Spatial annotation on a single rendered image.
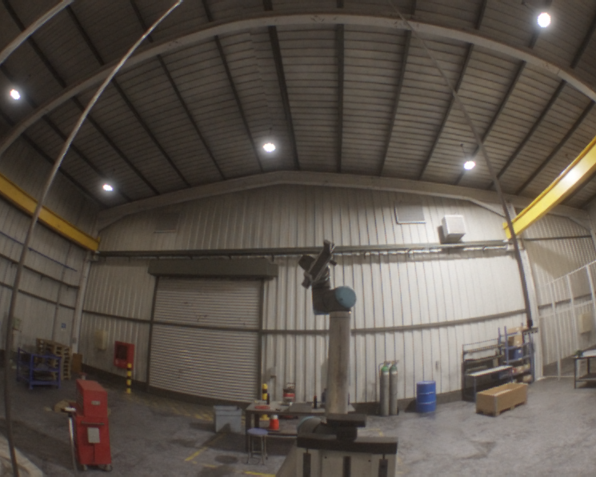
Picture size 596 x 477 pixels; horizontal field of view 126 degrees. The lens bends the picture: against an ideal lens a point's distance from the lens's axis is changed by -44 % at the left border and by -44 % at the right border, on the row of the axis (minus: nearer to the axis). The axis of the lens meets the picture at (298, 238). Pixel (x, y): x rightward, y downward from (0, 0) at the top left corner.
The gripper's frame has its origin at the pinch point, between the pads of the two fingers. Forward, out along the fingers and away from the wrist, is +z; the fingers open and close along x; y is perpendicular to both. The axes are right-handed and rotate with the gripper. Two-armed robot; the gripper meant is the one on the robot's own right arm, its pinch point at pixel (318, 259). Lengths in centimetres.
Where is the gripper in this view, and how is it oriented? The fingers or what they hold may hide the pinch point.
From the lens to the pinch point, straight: 95.8
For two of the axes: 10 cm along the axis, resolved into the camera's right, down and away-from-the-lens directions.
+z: -1.1, -3.4, -9.3
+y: 8.4, 4.7, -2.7
